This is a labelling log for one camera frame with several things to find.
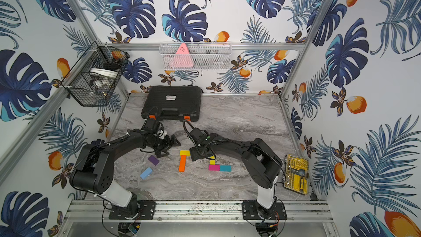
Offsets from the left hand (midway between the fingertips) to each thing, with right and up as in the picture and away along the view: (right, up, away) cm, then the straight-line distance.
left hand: (175, 146), depth 89 cm
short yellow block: (+5, -5, +4) cm, 8 cm away
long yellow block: (+20, -8, -1) cm, 22 cm away
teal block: (+27, -11, -1) cm, 30 cm away
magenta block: (+21, -11, -1) cm, 24 cm away
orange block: (+4, -10, 0) cm, 11 cm away
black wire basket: (-41, +35, -6) cm, 54 cm away
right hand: (+12, -4, 0) cm, 13 cm away
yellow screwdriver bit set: (+62, -13, -7) cm, 64 cm away
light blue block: (-14, -13, -4) cm, 20 cm away
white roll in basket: (-31, +38, -8) cm, 50 cm away
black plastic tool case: (-6, +25, +20) cm, 33 cm away
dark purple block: (-12, -8, +2) cm, 15 cm away
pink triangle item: (+4, +47, +1) cm, 47 cm away
